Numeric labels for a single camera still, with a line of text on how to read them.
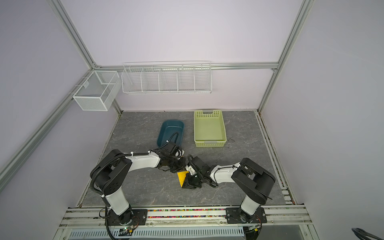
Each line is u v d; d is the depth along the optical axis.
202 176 0.68
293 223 0.74
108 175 0.48
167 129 1.08
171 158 0.80
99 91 0.99
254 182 0.46
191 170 0.82
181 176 0.85
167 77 1.07
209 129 1.08
